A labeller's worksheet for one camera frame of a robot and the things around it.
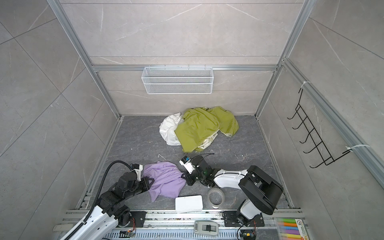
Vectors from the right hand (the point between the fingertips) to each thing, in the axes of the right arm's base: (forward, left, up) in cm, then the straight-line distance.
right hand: (182, 174), depth 85 cm
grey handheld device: (-26, -12, +1) cm, 29 cm away
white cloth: (+36, +12, 0) cm, 38 cm away
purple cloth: (-5, +7, +3) cm, 9 cm away
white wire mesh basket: (+56, +3, +26) cm, 62 cm away
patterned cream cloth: (+23, -17, 0) cm, 28 cm away
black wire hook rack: (-3, -63, +27) cm, 69 cm away
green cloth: (+36, -11, +3) cm, 38 cm away
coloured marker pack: (-27, -52, -3) cm, 59 cm away
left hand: (-3, +15, +4) cm, 16 cm away
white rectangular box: (-16, -4, 0) cm, 16 cm away
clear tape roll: (-12, -19, -4) cm, 23 cm away
